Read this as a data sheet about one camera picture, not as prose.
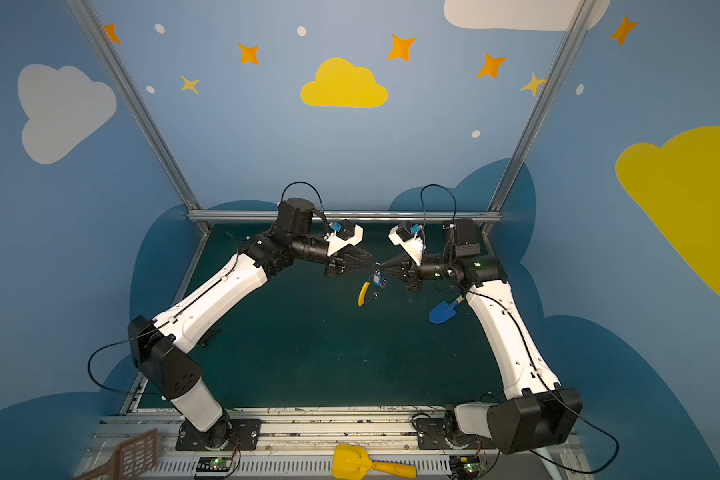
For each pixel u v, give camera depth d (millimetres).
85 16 689
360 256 675
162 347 423
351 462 693
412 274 603
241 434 749
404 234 586
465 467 711
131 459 712
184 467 703
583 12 692
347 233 557
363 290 699
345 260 615
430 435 744
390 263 662
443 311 979
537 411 383
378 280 713
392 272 679
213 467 718
